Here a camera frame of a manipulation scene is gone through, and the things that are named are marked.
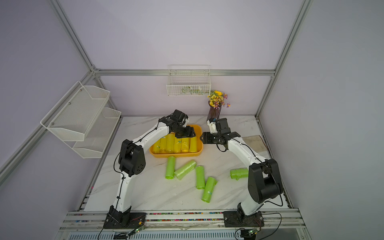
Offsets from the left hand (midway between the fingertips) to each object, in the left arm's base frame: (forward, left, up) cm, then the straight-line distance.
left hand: (190, 135), depth 95 cm
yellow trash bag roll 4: (-3, -2, -7) cm, 8 cm away
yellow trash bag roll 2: (-3, +9, -7) cm, 11 cm away
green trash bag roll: (-18, +12, -9) cm, 23 cm away
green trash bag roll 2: (-22, +5, -8) cm, 24 cm away
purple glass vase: (+19, -16, +3) cm, 25 cm away
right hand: (-5, -10, +3) cm, 11 cm away
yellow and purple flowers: (+20, -18, +13) cm, 30 cm away
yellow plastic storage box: (+5, -6, -4) cm, 9 cm away
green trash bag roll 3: (-25, -6, -8) cm, 27 cm away
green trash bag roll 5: (-23, -29, -7) cm, 37 cm away
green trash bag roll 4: (-30, -12, -8) cm, 33 cm away
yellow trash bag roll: (-1, +14, -7) cm, 15 cm away
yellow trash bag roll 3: (-2, +4, -6) cm, 7 cm away
